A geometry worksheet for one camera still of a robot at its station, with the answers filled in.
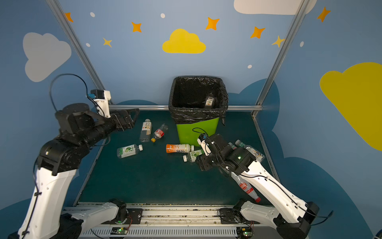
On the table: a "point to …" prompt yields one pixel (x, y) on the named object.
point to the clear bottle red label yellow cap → (159, 133)
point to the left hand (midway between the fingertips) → (130, 108)
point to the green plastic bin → (189, 133)
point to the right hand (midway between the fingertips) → (202, 157)
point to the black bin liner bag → (187, 95)
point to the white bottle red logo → (245, 187)
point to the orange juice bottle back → (172, 148)
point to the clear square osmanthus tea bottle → (145, 132)
